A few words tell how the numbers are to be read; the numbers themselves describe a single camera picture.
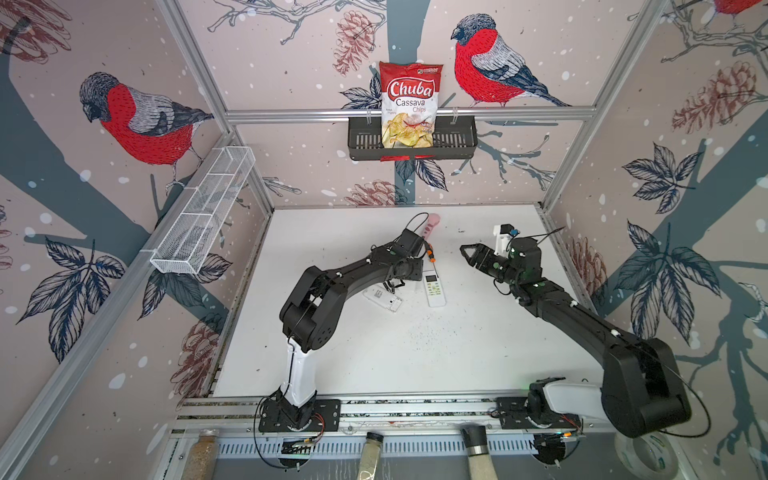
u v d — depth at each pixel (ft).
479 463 2.13
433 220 3.83
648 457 2.29
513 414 2.43
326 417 2.40
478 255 2.50
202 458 2.13
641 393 1.35
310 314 1.67
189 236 2.38
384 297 3.11
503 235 2.54
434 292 3.12
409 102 2.74
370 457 2.16
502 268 2.39
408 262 2.63
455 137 3.11
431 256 3.42
